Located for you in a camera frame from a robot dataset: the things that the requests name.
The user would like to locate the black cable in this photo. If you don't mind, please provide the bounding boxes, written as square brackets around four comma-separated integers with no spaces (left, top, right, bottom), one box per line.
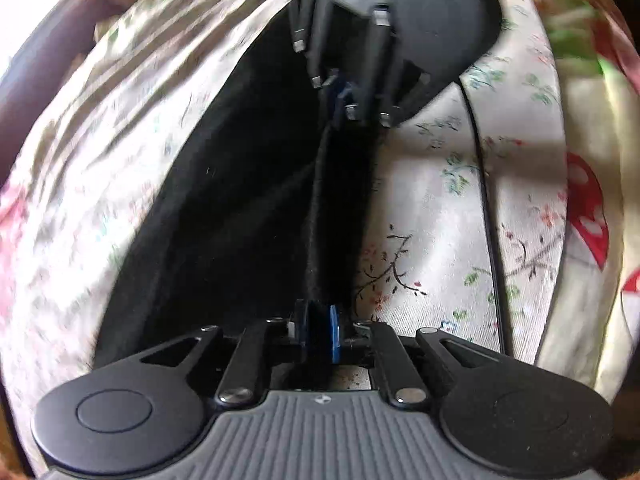
[456,76,514,357]

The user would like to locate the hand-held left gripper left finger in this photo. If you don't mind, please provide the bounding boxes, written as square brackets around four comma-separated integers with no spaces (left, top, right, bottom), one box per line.
[135,299,316,407]

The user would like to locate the window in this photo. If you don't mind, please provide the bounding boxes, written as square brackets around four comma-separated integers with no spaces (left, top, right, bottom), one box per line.
[0,0,72,87]

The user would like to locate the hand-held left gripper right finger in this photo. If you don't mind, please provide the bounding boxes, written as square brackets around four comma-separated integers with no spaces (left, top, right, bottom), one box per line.
[327,304,506,407]

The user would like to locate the black pants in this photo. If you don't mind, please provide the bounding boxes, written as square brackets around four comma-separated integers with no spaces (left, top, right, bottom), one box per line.
[94,14,382,392]

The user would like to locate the floral bedsheet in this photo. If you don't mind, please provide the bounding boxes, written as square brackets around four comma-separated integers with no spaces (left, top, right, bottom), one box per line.
[0,0,623,467]

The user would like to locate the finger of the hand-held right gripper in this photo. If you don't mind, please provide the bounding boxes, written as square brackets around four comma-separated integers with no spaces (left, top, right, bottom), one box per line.
[289,0,342,92]
[327,5,404,129]

